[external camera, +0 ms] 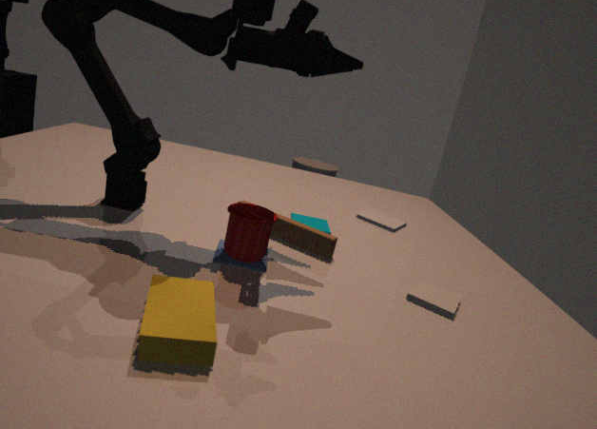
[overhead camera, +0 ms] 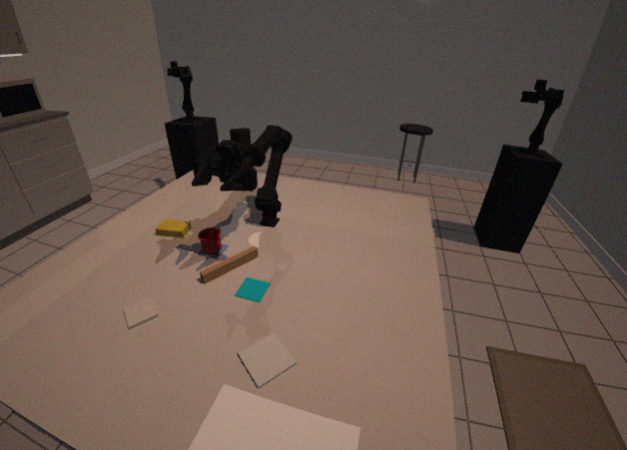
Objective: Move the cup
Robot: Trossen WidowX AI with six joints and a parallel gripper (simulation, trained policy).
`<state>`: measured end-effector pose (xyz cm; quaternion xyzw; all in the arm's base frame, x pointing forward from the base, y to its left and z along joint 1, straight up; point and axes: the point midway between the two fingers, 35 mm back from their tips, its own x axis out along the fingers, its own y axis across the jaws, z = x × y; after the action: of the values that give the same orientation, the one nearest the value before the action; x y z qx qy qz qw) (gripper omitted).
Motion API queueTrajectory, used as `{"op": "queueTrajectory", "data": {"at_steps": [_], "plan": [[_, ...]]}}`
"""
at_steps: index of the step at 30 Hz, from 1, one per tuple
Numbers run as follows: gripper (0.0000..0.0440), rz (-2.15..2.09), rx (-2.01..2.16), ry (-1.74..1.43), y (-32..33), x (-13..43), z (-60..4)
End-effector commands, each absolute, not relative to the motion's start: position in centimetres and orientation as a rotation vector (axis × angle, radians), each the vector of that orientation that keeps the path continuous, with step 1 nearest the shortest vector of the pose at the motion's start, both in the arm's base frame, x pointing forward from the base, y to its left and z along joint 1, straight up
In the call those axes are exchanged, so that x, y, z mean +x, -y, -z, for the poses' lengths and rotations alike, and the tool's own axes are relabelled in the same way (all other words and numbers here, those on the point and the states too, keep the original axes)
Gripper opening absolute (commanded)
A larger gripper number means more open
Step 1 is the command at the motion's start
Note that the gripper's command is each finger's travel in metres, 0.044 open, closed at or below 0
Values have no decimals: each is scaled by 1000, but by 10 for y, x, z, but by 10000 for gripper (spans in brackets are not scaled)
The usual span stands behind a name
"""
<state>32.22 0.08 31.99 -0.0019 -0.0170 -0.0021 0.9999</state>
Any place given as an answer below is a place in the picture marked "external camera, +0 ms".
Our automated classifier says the yellow box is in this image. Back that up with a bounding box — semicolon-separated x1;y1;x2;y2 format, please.
137;275;218;366

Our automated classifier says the brown wooden plank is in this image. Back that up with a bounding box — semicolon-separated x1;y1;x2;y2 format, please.
270;212;337;260

